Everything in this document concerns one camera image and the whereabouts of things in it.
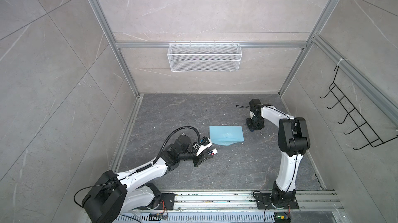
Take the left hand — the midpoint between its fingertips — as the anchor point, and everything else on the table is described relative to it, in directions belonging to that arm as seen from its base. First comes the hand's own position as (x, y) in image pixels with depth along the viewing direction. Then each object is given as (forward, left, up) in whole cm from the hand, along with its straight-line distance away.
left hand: (211, 150), depth 78 cm
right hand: (+21, -30, -12) cm, 38 cm away
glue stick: (-2, 0, +2) cm, 3 cm away
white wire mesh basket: (+57, +2, +17) cm, 59 cm away
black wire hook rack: (-5, -62, +21) cm, 66 cm away
